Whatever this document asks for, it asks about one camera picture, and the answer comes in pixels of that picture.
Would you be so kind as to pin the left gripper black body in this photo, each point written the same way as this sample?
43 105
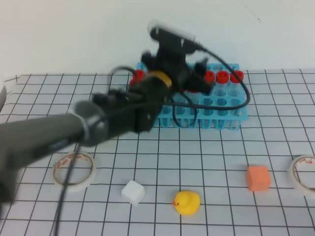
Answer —
167 70

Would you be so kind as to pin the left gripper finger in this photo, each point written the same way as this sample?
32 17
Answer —
200 67
197 83

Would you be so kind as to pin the red cap clear tube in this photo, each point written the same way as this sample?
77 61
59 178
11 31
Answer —
190 91

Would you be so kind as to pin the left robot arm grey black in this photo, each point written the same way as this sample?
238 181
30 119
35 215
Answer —
105 116

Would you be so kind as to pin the blue tube rack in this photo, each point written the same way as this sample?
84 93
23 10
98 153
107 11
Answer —
229 95

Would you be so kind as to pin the white black grid cloth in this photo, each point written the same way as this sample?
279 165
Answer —
212 163

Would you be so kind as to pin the orange foam cube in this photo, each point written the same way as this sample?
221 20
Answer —
258 178

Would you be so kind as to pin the yellow rubber duck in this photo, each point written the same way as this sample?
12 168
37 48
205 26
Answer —
186 202

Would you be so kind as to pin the white cube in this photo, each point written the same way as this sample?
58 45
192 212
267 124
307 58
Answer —
133 192

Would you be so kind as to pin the white tape roll right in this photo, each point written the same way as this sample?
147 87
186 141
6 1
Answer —
298 186

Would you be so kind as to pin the white tape roll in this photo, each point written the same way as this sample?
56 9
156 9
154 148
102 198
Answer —
298 186
81 158

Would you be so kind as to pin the white tape roll left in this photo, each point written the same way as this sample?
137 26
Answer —
81 158

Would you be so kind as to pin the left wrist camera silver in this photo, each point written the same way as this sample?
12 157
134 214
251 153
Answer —
171 38

